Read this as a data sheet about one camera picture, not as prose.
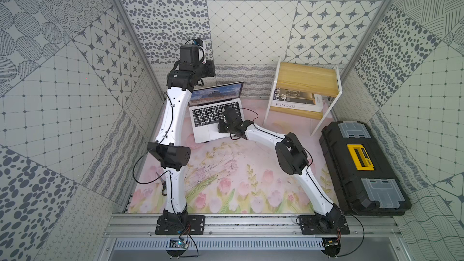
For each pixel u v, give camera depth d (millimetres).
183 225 674
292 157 602
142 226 774
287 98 946
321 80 856
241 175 888
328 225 639
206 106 1011
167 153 513
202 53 624
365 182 676
